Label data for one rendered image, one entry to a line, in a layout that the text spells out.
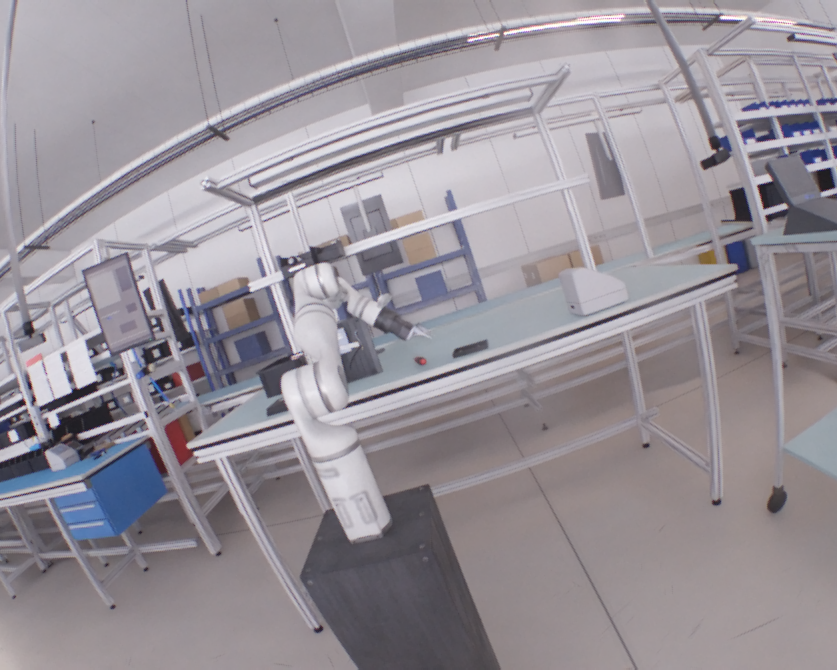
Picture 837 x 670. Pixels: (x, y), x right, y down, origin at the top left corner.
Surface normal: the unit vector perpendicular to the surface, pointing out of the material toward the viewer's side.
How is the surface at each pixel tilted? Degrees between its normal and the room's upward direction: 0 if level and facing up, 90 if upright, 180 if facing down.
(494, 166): 90
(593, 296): 90
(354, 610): 90
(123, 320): 101
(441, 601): 90
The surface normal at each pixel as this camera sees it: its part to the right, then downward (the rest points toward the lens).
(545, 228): -0.01, 0.13
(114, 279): 0.44, 0.17
